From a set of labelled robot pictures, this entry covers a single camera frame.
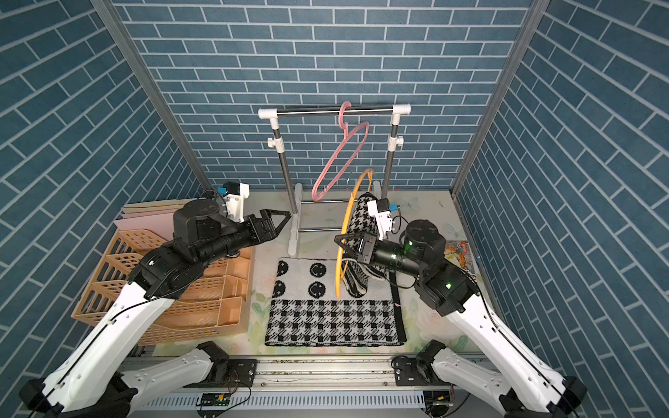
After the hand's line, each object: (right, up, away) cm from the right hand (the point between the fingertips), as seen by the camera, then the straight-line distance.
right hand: (340, 244), depth 56 cm
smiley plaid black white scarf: (-12, -25, +27) cm, 38 cm away
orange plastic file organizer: (-37, -19, +23) cm, 48 cm away
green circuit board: (-36, -46, +16) cm, 60 cm away
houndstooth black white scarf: (+4, -8, +12) cm, 15 cm away
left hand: (-12, +5, +4) cm, 14 cm away
